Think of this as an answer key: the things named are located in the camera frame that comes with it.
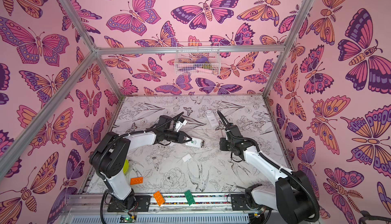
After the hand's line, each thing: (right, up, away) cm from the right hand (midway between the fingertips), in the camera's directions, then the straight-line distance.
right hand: (223, 141), depth 87 cm
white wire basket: (-15, +51, +9) cm, 54 cm away
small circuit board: (-49, -34, -15) cm, 61 cm away
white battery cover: (-21, -10, +1) cm, 24 cm away
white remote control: (-17, -1, +2) cm, 17 cm away
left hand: (-18, +1, +1) cm, 18 cm away
